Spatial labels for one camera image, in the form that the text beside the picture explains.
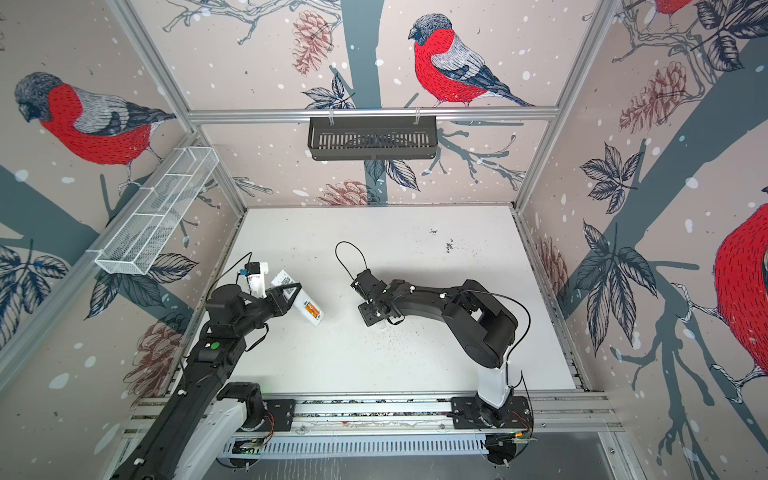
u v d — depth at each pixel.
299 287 0.77
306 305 0.78
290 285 0.76
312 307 0.80
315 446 0.70
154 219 0.77
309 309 0.79
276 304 0.68
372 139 1.07
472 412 0.73
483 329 0.48
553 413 0.75
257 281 0.70
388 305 0.65
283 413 0.73
